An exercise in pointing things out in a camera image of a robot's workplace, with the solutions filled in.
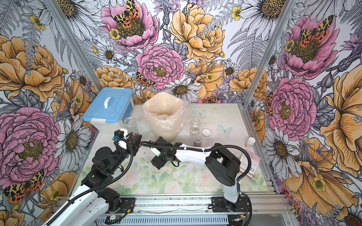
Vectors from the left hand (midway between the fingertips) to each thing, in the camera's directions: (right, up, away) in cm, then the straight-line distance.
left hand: (137, 137), depth 74 cm
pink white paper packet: (+67, -16, +12) cm, 70 cm away
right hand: (+10, -16, +11) cm, 22 cm away
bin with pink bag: (+13, +12, +8) cm, 20 cm away
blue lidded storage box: (-25, +16, +21) cm, 37 cm away
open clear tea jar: (+33, -4, +17) cm, 37 cm away
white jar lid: (+40, 0, +28) cm, 49 cm away
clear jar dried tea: (0, +8, -10) cm, 13 cm away
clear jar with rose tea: (+31, +5, +18) cm, 36 cm away
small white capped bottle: (+67, -5, +17) cm, 69 cm away
